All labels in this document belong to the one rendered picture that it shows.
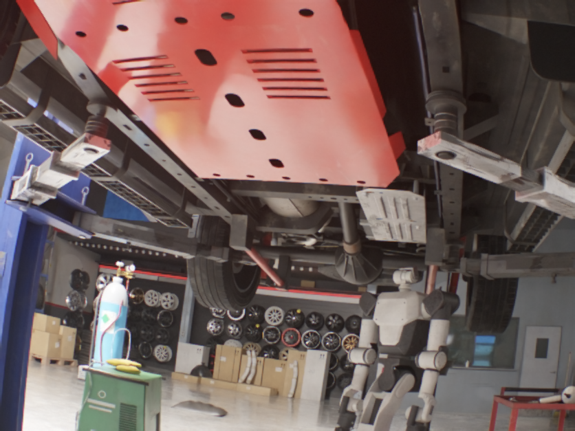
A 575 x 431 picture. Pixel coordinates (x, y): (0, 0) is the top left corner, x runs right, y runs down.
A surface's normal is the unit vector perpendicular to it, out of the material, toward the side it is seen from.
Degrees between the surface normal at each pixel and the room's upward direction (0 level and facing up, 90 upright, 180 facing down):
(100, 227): 90
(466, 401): 90
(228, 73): 178
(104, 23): 178
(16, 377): 90
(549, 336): 90
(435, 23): 167
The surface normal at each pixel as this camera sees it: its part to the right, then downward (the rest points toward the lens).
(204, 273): -0.27, 0.30
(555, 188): 0.41, -0.16
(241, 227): -0.25, -0.06
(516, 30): -0.13, 0.96
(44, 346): -0.07, -0.25
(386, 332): -0.77, -0.25
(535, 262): -0.60, -0.26
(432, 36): -0.18, 0.88
